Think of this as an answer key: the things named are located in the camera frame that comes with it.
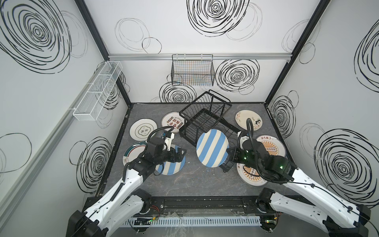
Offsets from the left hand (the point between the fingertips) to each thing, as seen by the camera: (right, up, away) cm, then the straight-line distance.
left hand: (181, 150), depth 77 cm
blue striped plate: (+16, +1, +1) cm, 16 cm away
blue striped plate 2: (-8, -13, +9) cm, 18 cm away
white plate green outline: (-31, +9, +27) cm, 42 cm away
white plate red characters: (-9, +16, +32) cm, 37 cm away
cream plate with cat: (+44, +18, +35) cm, 59 cm away
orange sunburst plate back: (+59, -1, +19) cm, 62 cm away
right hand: (+21, +1, -8) cm, 22 cm away
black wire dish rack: (+17, +22, +29) cm, 40 cm away
